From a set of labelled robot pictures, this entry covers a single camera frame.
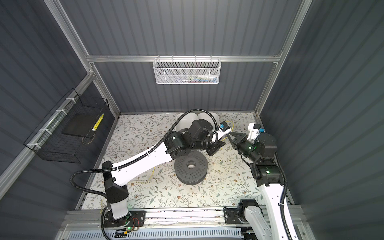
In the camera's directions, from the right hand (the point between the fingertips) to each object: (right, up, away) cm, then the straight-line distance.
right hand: (228, 134), depth 66 cm
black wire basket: (-79, -4, -1) cm, 79 cm away
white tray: (-22, +7, +50) cm, 55 cm away
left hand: (-2, -3, +1) cm, 3 cm away
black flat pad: (-72, +4, +9) cm, 73 cm away
